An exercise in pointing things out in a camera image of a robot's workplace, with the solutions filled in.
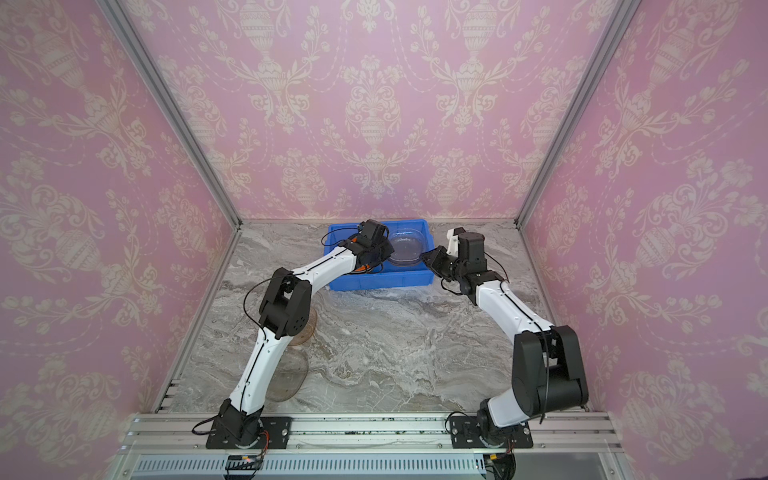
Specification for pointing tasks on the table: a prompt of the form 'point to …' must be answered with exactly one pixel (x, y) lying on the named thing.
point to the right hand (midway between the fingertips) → (422, 254)
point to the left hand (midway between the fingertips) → (394, 249)
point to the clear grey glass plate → (288, 376)
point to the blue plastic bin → (337, 234)
